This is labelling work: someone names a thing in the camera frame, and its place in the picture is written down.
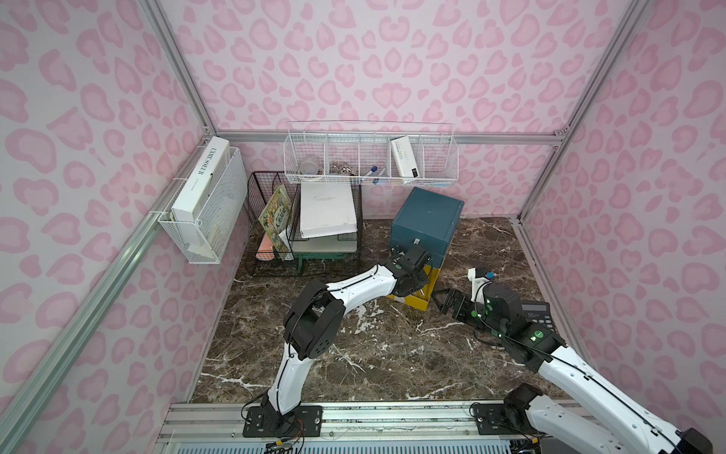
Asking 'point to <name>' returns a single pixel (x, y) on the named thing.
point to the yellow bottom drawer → (420, 299)
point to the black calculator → (537, 312)
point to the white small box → (406, 156)
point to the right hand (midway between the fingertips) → (440, 298)
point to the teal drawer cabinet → (427, 219)
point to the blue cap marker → (373, 169)
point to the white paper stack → (326, 208)
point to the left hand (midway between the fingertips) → (426, 277)
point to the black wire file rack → (265, 258)
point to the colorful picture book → (276, 218)
